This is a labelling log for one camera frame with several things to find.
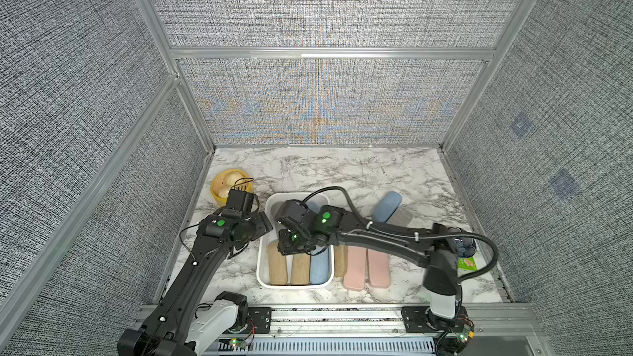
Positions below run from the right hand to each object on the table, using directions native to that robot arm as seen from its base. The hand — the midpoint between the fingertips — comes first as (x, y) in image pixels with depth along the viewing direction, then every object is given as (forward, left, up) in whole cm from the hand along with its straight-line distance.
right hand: (279, 243), depth 72 cm
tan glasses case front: (-1, -19, -13) cm, 23 cm away
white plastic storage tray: (+9, -10, +9) cm, 17 cm away
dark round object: (+4, -63, -14) cm, 65 cm away
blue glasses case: (+20, -38, -15) cm, 46 cm away
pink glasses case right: (-3, -32, -14) cm, 35 cm away
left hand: (+7, +5, -3) cm, 9 cm away
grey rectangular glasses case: (+16, -43, -15) cm, 48 cm away
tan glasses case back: (-3, -6, -13) cm, 15 cm away
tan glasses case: (-2, +2, -14) cm, 14 cm away
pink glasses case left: (-6, -23, -15) cm, 28 cm away
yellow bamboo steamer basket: (+29, +17, -13) cm, 36 cm away
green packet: (-1, -63, -16) cm, 65 cm away
